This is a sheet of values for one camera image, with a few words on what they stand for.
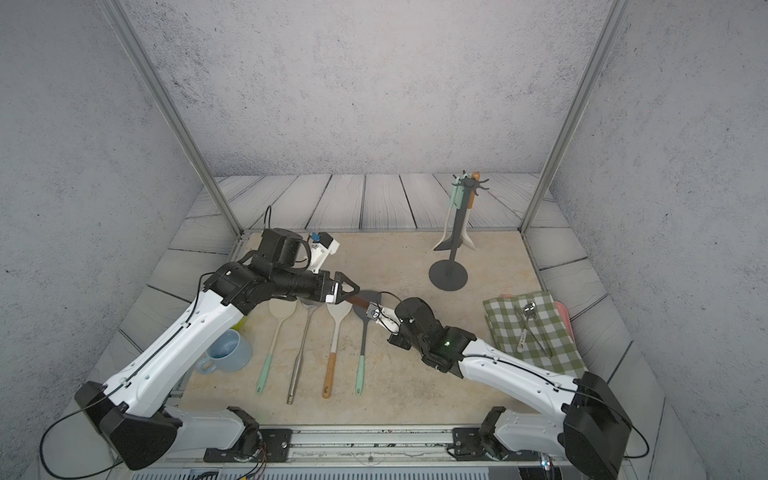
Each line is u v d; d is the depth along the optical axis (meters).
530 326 0.94
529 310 0.96
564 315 0.96
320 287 0.60
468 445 0.73
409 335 0.61
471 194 0.79
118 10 0.70
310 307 0.99
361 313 0.96
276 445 0.73
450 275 1.07
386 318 0.66
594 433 0.40
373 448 0.74
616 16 0.70
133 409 0.38
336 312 0.96
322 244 0.63
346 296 0.64
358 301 0.69
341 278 0.61
